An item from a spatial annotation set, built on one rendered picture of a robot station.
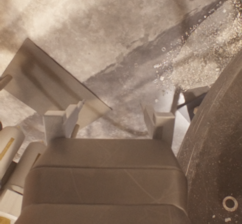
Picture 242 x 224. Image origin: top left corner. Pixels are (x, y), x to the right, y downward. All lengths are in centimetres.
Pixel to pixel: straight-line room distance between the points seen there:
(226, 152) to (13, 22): 68
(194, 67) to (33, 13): 55
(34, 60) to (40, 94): 17
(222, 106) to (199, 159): 7
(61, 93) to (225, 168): 67
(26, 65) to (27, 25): 16
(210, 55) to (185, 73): 10
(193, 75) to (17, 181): 64
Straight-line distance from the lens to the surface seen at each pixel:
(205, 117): 23
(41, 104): 86
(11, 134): 62
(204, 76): 69
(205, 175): 20
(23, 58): 75
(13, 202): 57
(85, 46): 63
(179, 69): 65
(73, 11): 61
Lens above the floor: 55
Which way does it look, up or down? 48 degrees down
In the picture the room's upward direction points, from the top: 171 degrees counter-clockwise
